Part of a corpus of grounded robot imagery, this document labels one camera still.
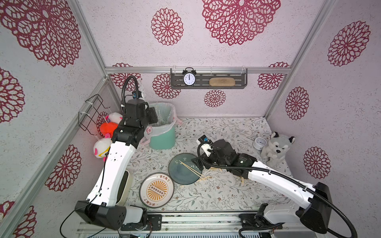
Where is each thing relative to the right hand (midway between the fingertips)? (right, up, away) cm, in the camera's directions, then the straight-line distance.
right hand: (197, 152), depth 74 cm
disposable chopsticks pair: (+5, -17, +15) cm, 24 cm away
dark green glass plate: (-10, -15, +16) cm, 24 cm away
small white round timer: (+44, +3, +27) cm, 52 cm away
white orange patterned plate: (-23, -23, +10) cm, 33 cm away
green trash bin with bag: (-20, +9, +9) cm, 24 cm away
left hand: (-23, +20, -3) cm, 30 cm away
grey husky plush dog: (+45, -2, +12) cm, 46 cm away
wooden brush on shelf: (+14, +41, +16) cm, 46 cm away
